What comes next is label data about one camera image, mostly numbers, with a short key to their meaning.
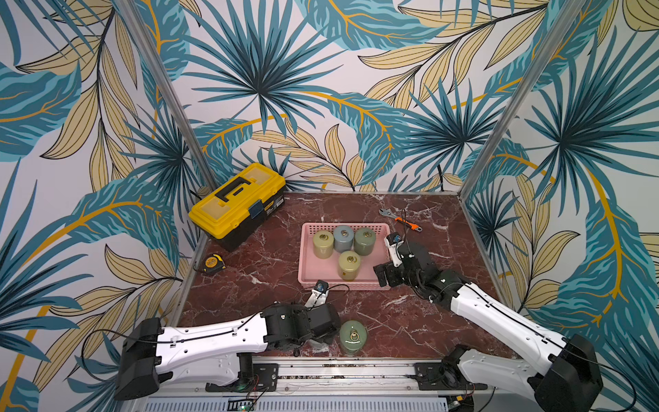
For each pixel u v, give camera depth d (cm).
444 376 67
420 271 59
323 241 93
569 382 38
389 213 112
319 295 65
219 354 46
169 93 84
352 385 73
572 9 68
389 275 72
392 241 71
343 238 95
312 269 96
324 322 53
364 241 95
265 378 74
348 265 88
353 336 72
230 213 90
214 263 93
